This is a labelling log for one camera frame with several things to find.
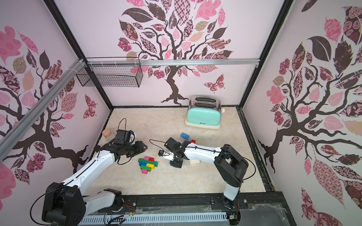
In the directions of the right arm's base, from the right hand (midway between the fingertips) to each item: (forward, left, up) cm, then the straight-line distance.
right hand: (175, 158), depth 87 cm
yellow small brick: (-4, +15, -1) cm, 15 cm away
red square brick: (+14, -12, -3) cm, 19 cm away
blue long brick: (-3, +20, -1) cm, 21 cm away
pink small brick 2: (-7, +19, -2) cm, 20 cm away
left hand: (+3, +18, +6) cm, 20 cm away
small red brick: (+1, +16, -3) cm, 16 cm away
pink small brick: (+1, +19, 0) cm, 19 cm away
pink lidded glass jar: (+16, +46, +8) cm, 49 cm away
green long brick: (0, +21, -1) cm, 21 cm away
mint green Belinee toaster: (+30, -21, +11) cm, 38 cm away
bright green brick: (-5, +17, -2) cm, 18 cm away
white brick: (-1, -11, -2) cm, 12 cm away
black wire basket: (+50, +43, +32) cm, 73 cm away
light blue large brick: (+18, -6, -2) cm, 19 cm away
